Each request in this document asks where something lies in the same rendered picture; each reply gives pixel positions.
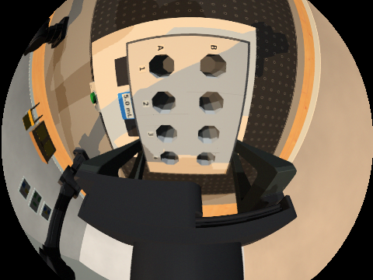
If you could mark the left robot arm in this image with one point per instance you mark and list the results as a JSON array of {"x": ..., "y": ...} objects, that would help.
[{"x": 54, "y": 35}]

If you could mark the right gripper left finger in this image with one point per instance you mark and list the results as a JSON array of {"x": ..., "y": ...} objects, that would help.
[{"x": 110, "y": 162}]

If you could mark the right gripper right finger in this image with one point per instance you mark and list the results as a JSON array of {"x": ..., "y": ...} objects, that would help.
[{"x": 273, "y": 175}]

